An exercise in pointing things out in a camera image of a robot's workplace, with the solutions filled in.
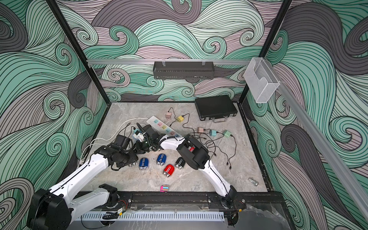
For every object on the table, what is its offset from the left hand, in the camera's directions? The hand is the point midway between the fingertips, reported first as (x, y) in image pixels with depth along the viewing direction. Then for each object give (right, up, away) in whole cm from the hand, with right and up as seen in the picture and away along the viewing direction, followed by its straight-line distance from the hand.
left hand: (134, 158), depth 82 cm
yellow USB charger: (+27, +22, +25) cm, 43 cm away
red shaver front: (+20, -7, -1) cm, 22 cm away
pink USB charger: (+41, +15, +18) cm, 47 cm away
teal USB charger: (+50, +13, +16) cm, 54 cm away
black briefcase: (+57, +31, +33) cm, 73 cm away
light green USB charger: (+60, +12, +16) cm, 63 cm away
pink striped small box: (+19, -14, -7) cm, 24 cm away
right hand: (-4, +1, +1) cm, 4 cm away
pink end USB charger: (+17, +25, +29) cm, 42 cm away
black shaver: (+27, -3, +1) cm, 27 cm away
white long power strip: (+15, +17, +19) cm, 29 cm away
